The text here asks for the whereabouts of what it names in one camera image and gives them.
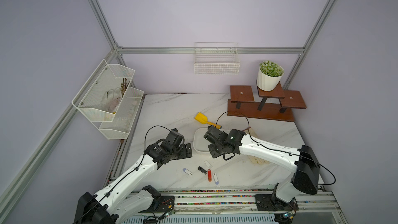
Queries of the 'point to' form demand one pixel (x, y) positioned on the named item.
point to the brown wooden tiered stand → (271, 104)
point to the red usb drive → (209, 175)
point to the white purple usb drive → (215, 179)
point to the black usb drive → (201, 169)
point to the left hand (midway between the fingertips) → (183, 153)
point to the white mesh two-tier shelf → (114, 126)
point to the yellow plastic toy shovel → (203, 118)
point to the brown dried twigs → (124, 85)
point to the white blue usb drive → (187, 171)
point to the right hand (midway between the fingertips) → (216, 150)
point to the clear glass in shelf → (111, 99)
